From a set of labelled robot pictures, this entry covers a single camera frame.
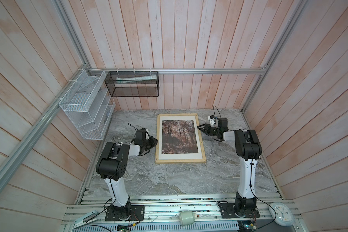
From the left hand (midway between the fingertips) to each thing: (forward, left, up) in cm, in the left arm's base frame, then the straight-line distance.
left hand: (158, 142), depth 100 cm
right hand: (+13, -29, +1) cm, 32 cm away
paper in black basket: (+27, +20, +34) cm, 47 cm away
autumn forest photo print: (+6, -15, -1) cm, 16 cm away
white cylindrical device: (-45, -17, +8) cm, 49 cm away
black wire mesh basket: (+36, +19, +24) cm, 47 cm away
